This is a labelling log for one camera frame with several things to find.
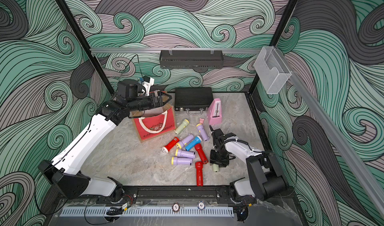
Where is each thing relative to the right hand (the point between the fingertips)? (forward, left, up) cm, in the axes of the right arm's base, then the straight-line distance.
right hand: (213, 165), depth 83 cm
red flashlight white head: (+11, +26, +2) cm, 28 cm away
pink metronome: (+30, -4, +8) cm, 31 cm away
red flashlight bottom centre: (-2, +8, +4) cm, 9 cm away
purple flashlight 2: (+12, +19, +3) cm, 22 cm away
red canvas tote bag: (+17, +32, +20) cm, 41 cm away
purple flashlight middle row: (+5, +13, +4) cm, 14 cm away
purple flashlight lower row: (+1, +21, +4) cm, 22 cm away
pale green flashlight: (-2, -1, +2) cm, 3 cm away
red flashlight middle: (+4, +6, +3) cm, 7 cm away
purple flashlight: (+23, +6, +3) cm, 24 cm away
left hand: (+19, +24, +37) cm, 48 cm away
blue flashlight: (+14, +9, +3) cm, 17 cm away
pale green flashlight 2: (+26, +17, +3) cm, 31 cm away
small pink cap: (+29, +5, +2) cm, 30 cm away
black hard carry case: (+46, +10, +5) cm, 47 cm away
